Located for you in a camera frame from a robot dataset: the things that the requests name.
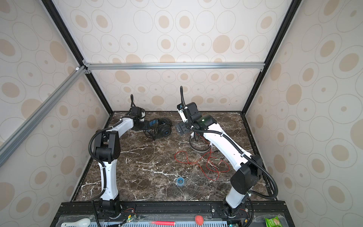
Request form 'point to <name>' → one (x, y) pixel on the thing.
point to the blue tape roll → (180, 181)
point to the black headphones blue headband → (159, 127)
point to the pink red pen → (162, 223)
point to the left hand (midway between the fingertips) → (149, 122)
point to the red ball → (199, 220)
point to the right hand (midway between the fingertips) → (186, 122)
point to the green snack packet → (273, 222)
